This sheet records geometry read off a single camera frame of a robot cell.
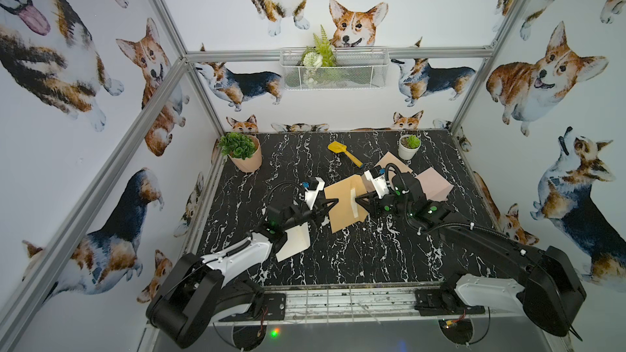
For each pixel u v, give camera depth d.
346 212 0.81
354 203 0.79
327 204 0.75
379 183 0.71
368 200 0.72
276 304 0.73
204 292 0.41
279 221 0.65
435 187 1.06
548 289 0.40
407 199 0.60
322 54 0.82
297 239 0.88
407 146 1.04
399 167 1.03
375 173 0.70
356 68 0.92
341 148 1.13
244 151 0.95
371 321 0.72
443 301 0.68
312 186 0.69
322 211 0.69
